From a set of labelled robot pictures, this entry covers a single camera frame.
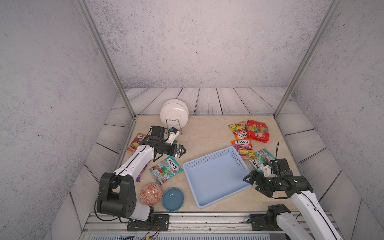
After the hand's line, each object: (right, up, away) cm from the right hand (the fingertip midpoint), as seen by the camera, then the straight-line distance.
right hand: (251, 183), depth 75 cm
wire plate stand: (-39, +26, +35) cm, 58 cm away
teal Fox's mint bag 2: (+15, +9, +20) cm, 27 cm away
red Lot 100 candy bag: (+16, +25, +30) cm, 42 cm away
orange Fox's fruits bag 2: (+5, +13, +24) cm, 28 cm away
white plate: (-42, +37, +27) cm, 62 cm away
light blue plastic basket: (-15, -3, +18) cm, 23 cm away
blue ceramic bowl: (-39, -10, +4) cm, 41 cm away
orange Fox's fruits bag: (+4, +25, +34) cm, 42 cm away
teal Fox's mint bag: (-46, +2, +14) cm, 48 cm away
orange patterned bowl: (-51, -8, +6) cm, 52 cm away
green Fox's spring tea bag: (-42, +18, +30) cm, 54 cm away
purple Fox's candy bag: (-60, -2, +12) cm, 62 cm away
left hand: (-36, +15, +11) cm, 40 cm away
